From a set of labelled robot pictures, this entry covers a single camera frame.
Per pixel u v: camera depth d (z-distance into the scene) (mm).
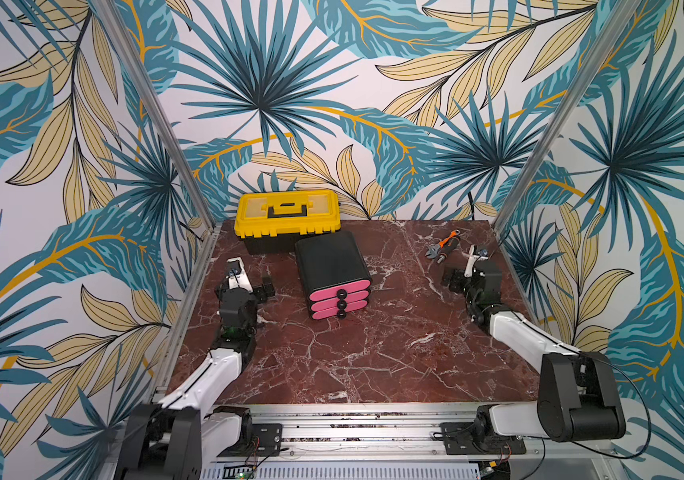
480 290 688
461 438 733
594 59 753
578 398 429
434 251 1103
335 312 921
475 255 782
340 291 832
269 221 977
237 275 685
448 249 1105
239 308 615
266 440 736
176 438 408
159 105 850
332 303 864
